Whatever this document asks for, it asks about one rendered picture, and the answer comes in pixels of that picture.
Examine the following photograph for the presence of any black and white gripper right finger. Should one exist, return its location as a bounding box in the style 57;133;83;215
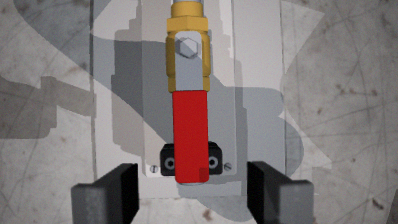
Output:
247;161;314;224

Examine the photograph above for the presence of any brass ball valve with red handle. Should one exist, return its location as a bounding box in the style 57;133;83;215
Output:
141;0;237;186

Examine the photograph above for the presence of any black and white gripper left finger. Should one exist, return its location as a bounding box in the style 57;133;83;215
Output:
71;163;139;224

